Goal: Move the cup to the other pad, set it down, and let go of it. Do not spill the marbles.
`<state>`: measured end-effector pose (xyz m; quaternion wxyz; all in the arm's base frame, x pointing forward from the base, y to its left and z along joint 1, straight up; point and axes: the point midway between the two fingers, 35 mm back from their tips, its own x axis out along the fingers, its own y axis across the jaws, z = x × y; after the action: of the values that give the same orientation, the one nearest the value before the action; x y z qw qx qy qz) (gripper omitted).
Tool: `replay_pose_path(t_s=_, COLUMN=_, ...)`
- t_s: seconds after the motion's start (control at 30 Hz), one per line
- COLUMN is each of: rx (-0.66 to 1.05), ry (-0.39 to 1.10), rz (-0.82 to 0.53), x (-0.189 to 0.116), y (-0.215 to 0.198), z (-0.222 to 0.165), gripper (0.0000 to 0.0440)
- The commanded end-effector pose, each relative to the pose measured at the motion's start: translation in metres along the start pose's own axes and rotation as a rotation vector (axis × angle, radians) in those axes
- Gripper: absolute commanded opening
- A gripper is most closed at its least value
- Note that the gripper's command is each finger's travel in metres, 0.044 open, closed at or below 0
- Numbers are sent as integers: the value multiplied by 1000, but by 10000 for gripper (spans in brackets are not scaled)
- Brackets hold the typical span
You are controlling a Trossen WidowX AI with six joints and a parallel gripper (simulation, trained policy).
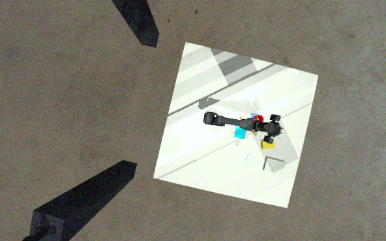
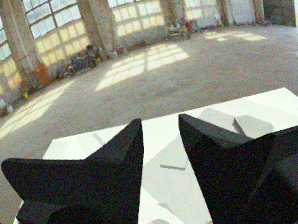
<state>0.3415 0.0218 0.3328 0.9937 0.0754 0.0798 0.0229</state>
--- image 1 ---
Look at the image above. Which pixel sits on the yellow block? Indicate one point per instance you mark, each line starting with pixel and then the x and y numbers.
pixel 265 145

